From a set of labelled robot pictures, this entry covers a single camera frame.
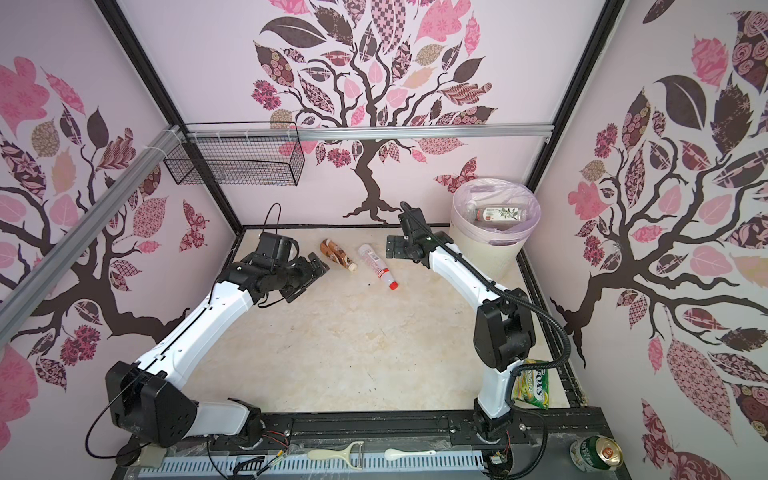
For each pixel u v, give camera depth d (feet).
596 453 2.03
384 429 2.48
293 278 2.24
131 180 2.35
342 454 2.28
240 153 3.11
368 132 3.03
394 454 2.34
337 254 3.48
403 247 2.66
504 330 1.56
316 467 2.29
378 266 3.38
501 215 2.97
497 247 2.71
